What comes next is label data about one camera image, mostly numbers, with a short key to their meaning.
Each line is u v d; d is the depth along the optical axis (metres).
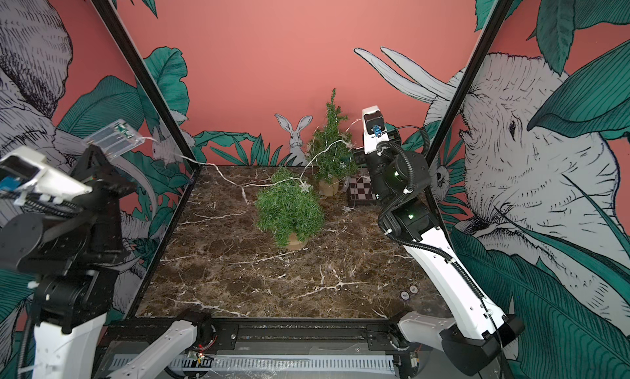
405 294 0.83
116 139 0.43
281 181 0.58
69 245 0.31
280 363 0.70
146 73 0.88
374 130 0.41
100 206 0.38
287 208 0.74
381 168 0.47
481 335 0.37
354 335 0.75
